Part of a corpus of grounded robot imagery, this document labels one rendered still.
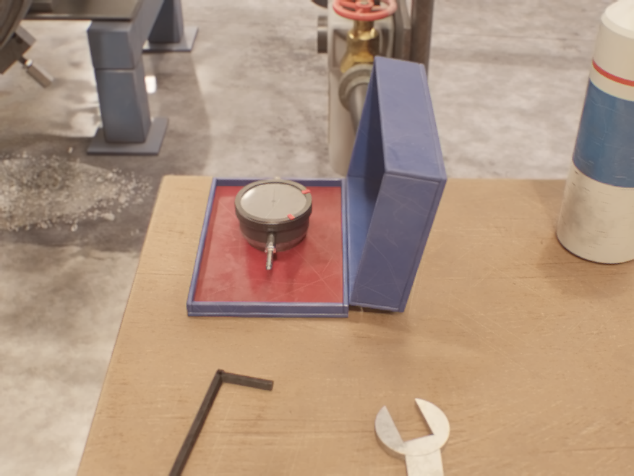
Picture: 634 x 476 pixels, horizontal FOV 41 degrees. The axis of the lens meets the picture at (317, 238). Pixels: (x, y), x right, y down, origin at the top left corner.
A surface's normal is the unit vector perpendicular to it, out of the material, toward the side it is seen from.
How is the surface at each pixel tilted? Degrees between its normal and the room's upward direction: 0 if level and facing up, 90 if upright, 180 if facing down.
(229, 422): 0
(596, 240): 90
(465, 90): 0
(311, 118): 0
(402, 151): 11
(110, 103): 90
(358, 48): 90
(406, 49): 90
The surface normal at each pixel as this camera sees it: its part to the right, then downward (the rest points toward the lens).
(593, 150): -0.81, 0.35
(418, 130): 0.18, -0.79
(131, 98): -0.01, 0.60
